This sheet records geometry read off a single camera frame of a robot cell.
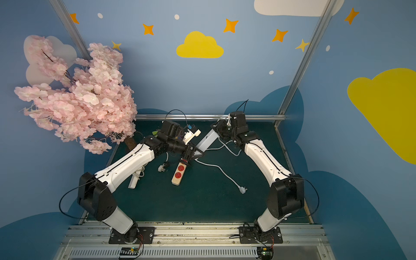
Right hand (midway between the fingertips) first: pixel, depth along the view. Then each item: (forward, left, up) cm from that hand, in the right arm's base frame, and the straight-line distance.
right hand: (213, 125), depth 82 cm
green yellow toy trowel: (+14, +42, -25) cm, 51 cm away
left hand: (-12, +5, -4) cm, 14 cm away
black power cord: (-9, +17, -23) cm, 30 cm away
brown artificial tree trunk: (-3, +48, -15) cm, 50 cm away
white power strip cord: (-13, +30, -25) cm, 42 cm away
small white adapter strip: (-9, +2, -1) cm, 10 cm away
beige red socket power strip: (-17, +19, -24) cm, 35 cm away
